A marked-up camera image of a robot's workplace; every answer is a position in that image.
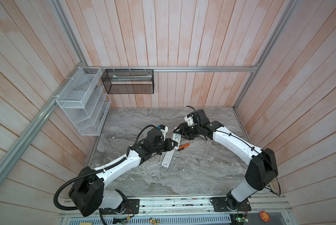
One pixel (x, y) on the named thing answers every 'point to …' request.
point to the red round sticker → (264, 216)
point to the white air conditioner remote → (177, 137)
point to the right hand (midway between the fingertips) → (175, 132)
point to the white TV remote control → (167, 158)
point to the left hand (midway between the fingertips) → (176, 146)
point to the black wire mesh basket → (129, 81)
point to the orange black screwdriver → (182, 147)
